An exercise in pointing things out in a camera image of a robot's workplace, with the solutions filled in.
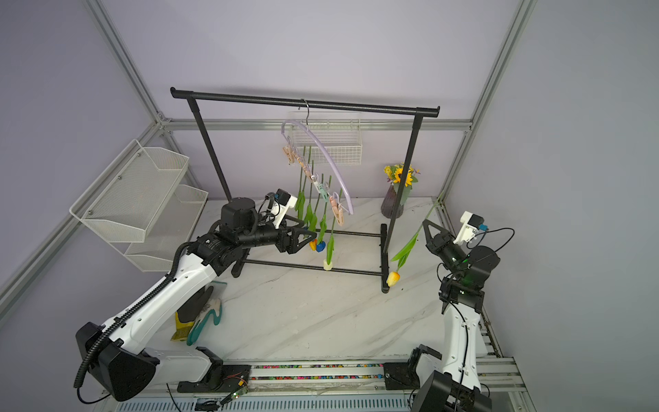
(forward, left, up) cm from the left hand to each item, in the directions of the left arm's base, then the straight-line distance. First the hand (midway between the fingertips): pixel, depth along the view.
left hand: (306, 232), depth 69 cm
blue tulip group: (+6, -3, -16) cm, 18 cm away
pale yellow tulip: (-3, -28, -6) cm, 29 cm away
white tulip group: (0, -5, -17) cm, 18 cm away
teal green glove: (-9, +34, -29) cm, 45 cm away
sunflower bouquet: (+31, -30, -5) cm, 43 cm away
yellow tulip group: (+12, 0, -10) cm, 16 cm away
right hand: (+3, -33, -1) cm, 33 cm away
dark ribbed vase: (+43, -33, -33) cm, 63 cm away
